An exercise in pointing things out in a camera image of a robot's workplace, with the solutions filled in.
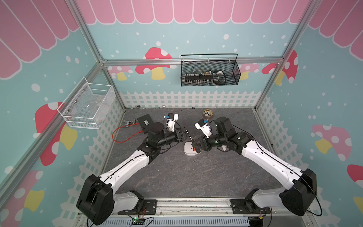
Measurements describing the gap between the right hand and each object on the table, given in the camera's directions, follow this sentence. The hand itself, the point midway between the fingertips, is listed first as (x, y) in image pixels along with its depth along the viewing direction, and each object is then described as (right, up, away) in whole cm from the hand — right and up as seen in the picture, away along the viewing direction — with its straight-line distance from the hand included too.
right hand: (194, 143), depth 72 cm
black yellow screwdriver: (0, -1, -2) cm, 2 cm away
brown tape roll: (+14, +18, +43) cm, 49 cm away
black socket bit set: (+4, +38, +17) cm, 42 cm away
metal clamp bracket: (-48, +10, +37) cm, 62 cm away
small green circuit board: (-30, -40, 0) cm, 50 cm away
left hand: (-1, +6, +1) cm, 6 cm away
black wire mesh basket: (+23, +44, +22) cm, 54 cm away
